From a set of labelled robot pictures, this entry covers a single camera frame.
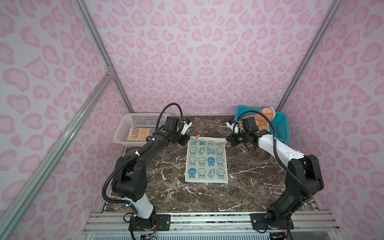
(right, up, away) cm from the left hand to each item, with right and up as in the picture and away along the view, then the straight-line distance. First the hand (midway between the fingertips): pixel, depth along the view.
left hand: (189, 135), depth 89 cm
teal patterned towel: (+11, -16, +6) cm, 20 cm away
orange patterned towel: (+53, +8, +23) cm, 58 cm away
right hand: (+23, -1, 0) cm, 23 cm away
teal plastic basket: (+65, +8, +20) cm, 68 cm away
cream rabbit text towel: (-37, -1, +19) cm, 41 cm away
